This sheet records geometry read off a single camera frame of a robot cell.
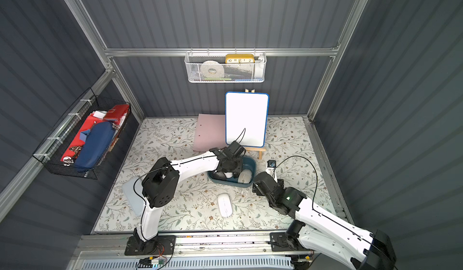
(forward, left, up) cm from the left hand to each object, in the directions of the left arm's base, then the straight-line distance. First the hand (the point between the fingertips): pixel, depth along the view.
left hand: (242, 169), depth 91 cm
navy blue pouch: (+2, +58, +27) cm, 64 cm away
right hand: (-9, -10, +8) cm, 16 cm away
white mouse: (-17, +9, -2) cm, 19 cm away
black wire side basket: (-9, +67, +31) cm, 75 cm away
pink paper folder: (+28, +19, -4) cm, 34 cm away
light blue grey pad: (-15, +50, -2) cm, 52 cm away
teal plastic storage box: (+3, -3, +2) cm, 5 cm away
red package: (+12, +55, +28) cm, 63 cm away
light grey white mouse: (-4, -1, 0) cm, 4 cm away
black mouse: (-2, +11, -2) cm, 12 cm away
